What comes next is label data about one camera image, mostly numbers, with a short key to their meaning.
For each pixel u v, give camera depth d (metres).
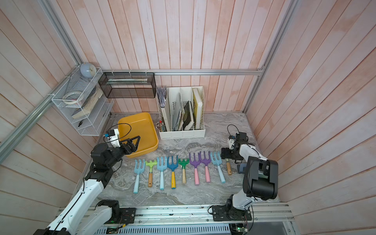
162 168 0.90
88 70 0.82
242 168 0.86
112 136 0.66
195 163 0.93
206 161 0.93
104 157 0.58
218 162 0.92
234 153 0.78
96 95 0.86
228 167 0.90
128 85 1.04
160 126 0.90
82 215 0.46
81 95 0.72
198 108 0.90
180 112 0.91
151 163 0.91
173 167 0.90
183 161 0.92
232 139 0.86
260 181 0.47
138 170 0.88
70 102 0.70
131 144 0.68
